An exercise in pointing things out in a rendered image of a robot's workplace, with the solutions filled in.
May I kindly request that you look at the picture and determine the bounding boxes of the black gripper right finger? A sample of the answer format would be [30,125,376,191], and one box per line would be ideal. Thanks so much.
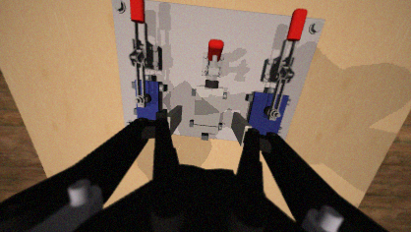
[226,112,388,232]

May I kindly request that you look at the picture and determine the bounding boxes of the blue rectangular plate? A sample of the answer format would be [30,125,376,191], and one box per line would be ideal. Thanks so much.
[246,91,289,135]

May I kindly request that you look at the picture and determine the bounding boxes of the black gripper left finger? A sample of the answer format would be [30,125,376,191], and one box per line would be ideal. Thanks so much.
[0,105,189,232]

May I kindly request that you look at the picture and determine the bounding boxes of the blue metal block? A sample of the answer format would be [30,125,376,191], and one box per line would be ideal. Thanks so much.
[137,81,162,120]

